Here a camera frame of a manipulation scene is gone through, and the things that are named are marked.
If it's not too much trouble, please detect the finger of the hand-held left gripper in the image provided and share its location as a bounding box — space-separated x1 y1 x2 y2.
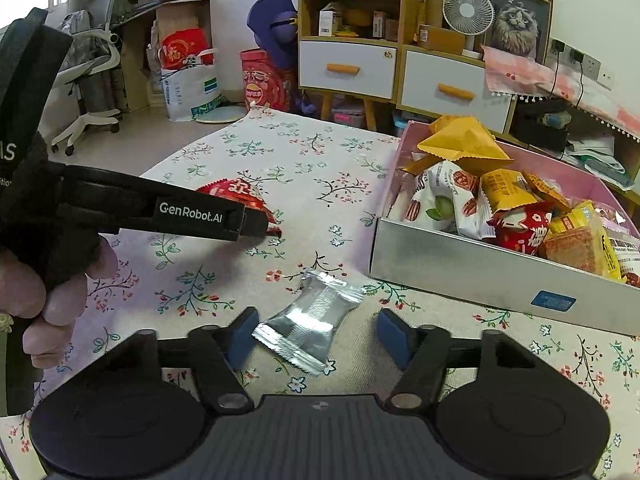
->
57 164 273 242

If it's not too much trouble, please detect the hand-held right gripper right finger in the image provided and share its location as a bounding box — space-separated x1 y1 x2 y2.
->
376 308 526 413

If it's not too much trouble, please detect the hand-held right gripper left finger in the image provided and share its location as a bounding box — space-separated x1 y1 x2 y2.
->
117 306 257 413

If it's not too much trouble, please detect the red snack packet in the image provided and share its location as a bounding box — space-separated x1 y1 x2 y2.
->
487 203 554 257
195 177 284 239

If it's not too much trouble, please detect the silver snack packet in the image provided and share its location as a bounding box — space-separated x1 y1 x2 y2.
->
251 270 365 375

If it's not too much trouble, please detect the pink and silver box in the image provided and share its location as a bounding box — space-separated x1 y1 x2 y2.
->
369 120 640 337

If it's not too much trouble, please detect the white nut snack packet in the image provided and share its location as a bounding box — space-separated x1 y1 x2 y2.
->
402 172 459 235
607 239 640 289
425 160 495 241

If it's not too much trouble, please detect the yellow puffy snack packet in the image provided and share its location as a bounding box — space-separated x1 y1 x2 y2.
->
480 170 540 214
416 116 515 171

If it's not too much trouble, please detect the clear cracker packet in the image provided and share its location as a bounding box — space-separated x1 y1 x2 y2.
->
542 225 609 277

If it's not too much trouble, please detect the person's left hand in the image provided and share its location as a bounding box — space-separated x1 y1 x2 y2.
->
0 237 120 370

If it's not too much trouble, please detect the white office chair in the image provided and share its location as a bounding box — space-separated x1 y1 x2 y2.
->
50 0 124 157

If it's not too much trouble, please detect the round white base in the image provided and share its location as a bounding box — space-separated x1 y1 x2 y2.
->
195 105 244 125

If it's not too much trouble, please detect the white shopping bag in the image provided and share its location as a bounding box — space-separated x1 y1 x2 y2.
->
160 50 224 122

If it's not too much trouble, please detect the red patterned bag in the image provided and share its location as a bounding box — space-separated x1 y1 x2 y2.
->
240 47 300 114

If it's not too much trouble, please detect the red gift bag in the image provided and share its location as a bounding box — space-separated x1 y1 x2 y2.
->
161 28 209 70

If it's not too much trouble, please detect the small clear storage box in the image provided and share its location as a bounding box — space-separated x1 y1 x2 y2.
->
331 100 366 129

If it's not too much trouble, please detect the purple plush toy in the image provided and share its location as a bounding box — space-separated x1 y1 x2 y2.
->
246 0 319 117

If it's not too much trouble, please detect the white drawer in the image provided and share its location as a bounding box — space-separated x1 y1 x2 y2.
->
401 50 519 134
298 40 400 101

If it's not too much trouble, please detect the blue storage box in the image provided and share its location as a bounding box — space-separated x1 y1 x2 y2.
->
392 112 418 139

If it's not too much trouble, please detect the small white box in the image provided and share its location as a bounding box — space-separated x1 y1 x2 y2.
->
319 4 344 37

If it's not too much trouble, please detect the yellow bag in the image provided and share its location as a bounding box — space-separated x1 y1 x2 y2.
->
342 7 375 36

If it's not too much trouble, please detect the black box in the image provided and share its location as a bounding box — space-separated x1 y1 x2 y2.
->
512 100 571 154

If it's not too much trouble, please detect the small brown box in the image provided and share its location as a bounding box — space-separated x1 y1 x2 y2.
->
372 10 401 41

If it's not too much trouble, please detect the pile of folded cloths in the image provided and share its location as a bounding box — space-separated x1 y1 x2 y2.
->
567 135 636 191

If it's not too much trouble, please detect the pink cloth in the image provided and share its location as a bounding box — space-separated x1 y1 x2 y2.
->
482 45 640 142

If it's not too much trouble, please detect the tall wooden shelf cabinet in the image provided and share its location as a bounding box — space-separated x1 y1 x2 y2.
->
298 0 519 137

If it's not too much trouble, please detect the low wooden cabinet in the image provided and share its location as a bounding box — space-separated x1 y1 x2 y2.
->
500 92 640 192

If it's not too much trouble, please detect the cardboard box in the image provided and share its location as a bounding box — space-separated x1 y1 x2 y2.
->
417 24 466 56

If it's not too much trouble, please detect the small white desk fan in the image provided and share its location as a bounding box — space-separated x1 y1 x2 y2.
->
442 0 496 57

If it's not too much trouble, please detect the framed cat picture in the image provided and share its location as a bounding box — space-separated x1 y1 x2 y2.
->
481 0 555 64

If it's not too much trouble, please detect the black cable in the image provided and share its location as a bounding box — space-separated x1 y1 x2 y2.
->
574 57 587 111
549 52 563 98

